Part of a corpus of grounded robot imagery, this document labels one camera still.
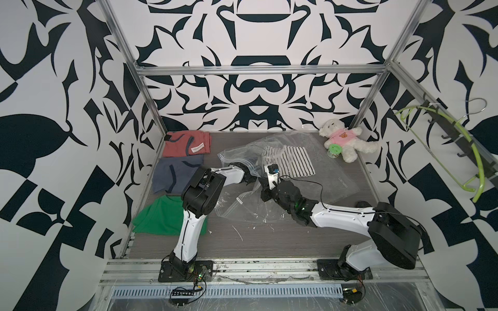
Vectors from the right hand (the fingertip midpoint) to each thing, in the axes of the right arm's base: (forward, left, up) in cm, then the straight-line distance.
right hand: (259, 175), depth 82 cm
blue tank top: (+9, +43, -13) cm, 46 cm away
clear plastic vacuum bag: (+7, -37, -17) cm, 41 cm away
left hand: (+13, -5, -15) cm, 20 cm away
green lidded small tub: (+24, -42, -14) cm, 50 cm away
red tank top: (+30, +40, -13) cm, 51 cm away
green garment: (-11, +42, -14) cm, 45 cm away
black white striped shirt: (+18, -19, -16) cm, 31 cm away
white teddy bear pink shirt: (+28, -49, -9) cm, 57 cm away
